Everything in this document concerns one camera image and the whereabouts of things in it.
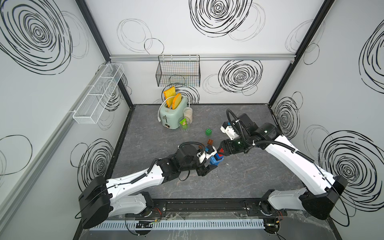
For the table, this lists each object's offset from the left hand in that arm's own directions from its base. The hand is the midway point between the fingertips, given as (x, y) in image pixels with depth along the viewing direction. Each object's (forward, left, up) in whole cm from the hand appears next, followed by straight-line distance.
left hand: (213, 160), depth 72 cm
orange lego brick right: (+20, -1, -15) cm, 25 cm away
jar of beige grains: (+38, +15, -7) cm, 41 cm away
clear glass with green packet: (+33, +17, -12) cm, 39 cm away
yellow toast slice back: (+45, +27, +4) cm, 53 cm away
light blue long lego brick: (-1, 0, +1) cm, 1 cm away
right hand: (+2, -4, +5) cm, 7 cm away
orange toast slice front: (+38, +22, +3) cm, 44 cm away
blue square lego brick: (0, -2, +3) cm, 4 cm away
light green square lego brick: (+26, 0, -14) cm, 30 cm away
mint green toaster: (+31, +26, -5) cm, 41 cm away
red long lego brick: (+1, -3, +8) cm, 8 cm away
